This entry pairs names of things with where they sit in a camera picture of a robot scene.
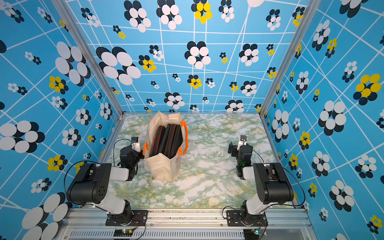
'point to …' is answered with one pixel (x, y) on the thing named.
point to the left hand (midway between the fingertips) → (145, 143)
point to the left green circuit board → (123, 232)
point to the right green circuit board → (251, 234)
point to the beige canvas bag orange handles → (163, 168)
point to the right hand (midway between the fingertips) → (242, 142)
